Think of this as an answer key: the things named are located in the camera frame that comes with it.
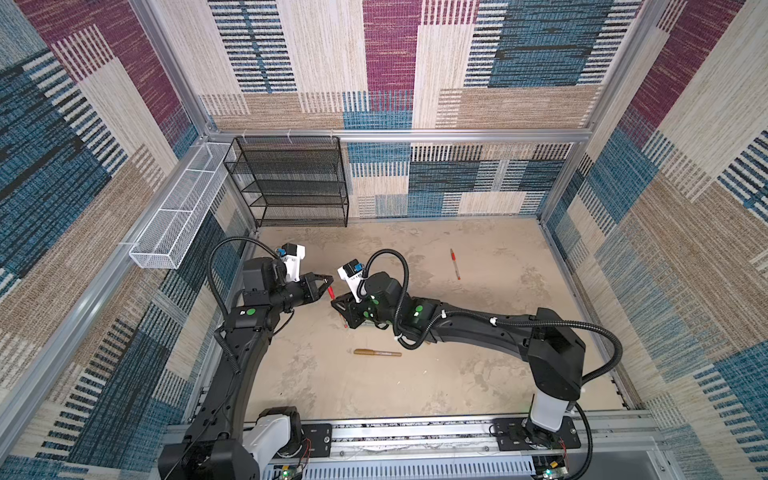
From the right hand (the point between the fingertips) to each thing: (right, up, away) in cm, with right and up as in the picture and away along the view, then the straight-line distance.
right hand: (335, 307), depth 76 cm
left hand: (-1, +8, 0) cm, 8 cm away
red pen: (+37, +11, +32) cm, 50 cm away
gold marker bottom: (+7, -15, +13) cm, 21 cm away
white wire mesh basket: (-55, +17, +16) cm, 59 cm away
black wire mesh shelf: (-22, +39, +35) cm, 57 cm away
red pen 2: (-1, +3, 0) cm, 4 cm away
